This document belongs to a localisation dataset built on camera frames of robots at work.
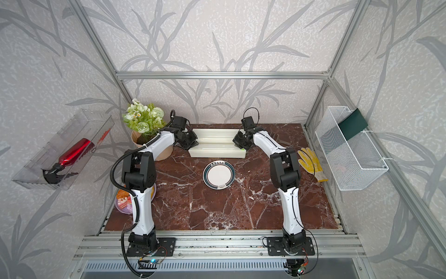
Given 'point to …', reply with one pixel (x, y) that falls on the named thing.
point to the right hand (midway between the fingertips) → (233, 141)
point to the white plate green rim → (219, 174)
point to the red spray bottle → (54, 174)
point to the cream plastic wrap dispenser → (216, 143)
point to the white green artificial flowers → (144, 118)
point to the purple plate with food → (123, 200)
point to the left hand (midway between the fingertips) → (200, 140)
